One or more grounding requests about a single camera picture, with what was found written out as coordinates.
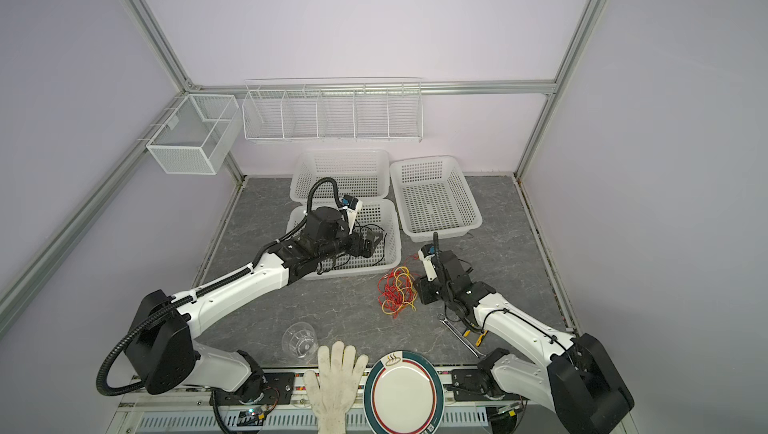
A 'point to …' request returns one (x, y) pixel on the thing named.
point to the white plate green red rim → (404, 393)
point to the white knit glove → (334, 392)
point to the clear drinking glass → (299, 340)
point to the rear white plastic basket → (361, 173)
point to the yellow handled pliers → (480, 338)
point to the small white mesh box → (197, 136)
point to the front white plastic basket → (376, 215)
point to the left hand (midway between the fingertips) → (369, 234)
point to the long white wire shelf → (333, 110)
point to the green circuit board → (251, 417)
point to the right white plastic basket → (433, 196)
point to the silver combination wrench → (476, 350)
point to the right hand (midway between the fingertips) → (421, 283)
